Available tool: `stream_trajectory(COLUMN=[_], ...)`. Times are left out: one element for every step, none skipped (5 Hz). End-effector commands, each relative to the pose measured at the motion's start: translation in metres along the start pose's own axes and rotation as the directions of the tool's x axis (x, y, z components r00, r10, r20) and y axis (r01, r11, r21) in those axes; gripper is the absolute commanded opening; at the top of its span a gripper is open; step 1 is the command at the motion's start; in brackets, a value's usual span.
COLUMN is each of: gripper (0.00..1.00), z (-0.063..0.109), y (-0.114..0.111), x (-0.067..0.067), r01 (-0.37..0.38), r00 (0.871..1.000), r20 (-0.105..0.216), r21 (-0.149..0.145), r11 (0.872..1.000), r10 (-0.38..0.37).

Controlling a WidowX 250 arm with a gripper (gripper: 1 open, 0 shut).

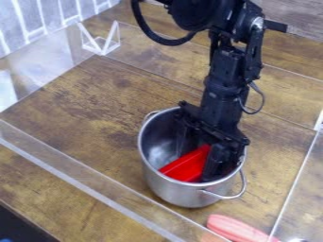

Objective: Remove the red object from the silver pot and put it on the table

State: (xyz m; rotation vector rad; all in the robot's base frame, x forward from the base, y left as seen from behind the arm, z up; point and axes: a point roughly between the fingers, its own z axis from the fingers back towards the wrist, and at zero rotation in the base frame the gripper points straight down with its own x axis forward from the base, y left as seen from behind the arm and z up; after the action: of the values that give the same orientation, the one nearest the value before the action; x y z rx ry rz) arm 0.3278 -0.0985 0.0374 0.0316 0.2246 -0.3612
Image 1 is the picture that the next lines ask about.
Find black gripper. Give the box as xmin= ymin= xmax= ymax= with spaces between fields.
xmin=175 ymin=77 xmax=250 ymax=182

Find red plastic block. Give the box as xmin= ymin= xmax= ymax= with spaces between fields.
xmin=159 ymin=145 xmax=211 ymax=182

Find silver metal pot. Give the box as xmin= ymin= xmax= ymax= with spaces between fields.
xmin=138 ymin=107 xmax=246 ymax=208

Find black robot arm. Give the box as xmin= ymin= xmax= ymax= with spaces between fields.
xmin=166 ymin=0 xmax=266 ymax=182

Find clear acrylic right panel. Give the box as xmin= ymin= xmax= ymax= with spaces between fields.
xmin=270 ymin=110 xmax=323 ymax=242

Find clear acrylic panel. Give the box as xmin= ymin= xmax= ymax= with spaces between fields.
xmin=0 ymin=119 xmax=230 ymax=242
xmin=270 ymin=110 xmax=323 ymax=242

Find clear acrylic front panel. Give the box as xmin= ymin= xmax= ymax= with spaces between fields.
xmin=0 ymin=119 xmax=230 ymax=242

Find orange plastic handle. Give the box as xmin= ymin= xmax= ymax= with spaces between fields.
xmin=207 ymin=215 xmax=282 ymax=242

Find clear acrylic triangle bracket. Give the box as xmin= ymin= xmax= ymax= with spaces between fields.
xmin=78 ymin=21 xmax=122 ymax=56

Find black wall strip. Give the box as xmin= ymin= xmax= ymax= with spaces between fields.
xmin=266 ymin=20 xmax=289 ymax=33

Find black cable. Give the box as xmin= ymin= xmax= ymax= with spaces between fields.
xmin=130 ymin=0 xmax=199 ymax=47

